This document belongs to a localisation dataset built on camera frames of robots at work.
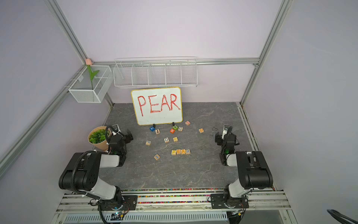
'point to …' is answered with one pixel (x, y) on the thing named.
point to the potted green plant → (97, 136)
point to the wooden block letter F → (148, 143)
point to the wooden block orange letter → (201, 130)
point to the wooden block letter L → (157, 131)
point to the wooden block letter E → (178, 151)
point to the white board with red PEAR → (157, 106)
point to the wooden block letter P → (173, 152)
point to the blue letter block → (152, 129)
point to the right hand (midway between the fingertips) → (225, 132)
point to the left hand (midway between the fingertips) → (121, 131)
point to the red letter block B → (172, 130)
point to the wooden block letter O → (166, 140)
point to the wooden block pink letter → (187, 122)
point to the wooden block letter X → (156, 157)
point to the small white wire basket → (91, 85)
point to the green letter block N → (175, 127)
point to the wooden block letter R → (187, 151)
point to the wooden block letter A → (183, 151)
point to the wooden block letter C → (180, 129)
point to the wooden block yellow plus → (175, 139)
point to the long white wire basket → (181, 72)
